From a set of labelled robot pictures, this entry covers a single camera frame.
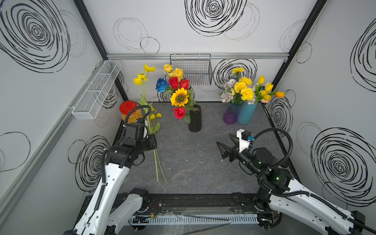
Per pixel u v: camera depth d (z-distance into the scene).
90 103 0.74
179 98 0.68
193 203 0.76
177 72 0.75
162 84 0.68
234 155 0.58
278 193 0.50
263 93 0.79
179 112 0.64
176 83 0.69
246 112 0.99
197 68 0.96
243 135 0.56
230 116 1.03
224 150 0.59
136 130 0.50
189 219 0.77
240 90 0.80
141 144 0.57
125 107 1.12
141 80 0.67
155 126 1.04
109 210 0.40
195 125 1.01
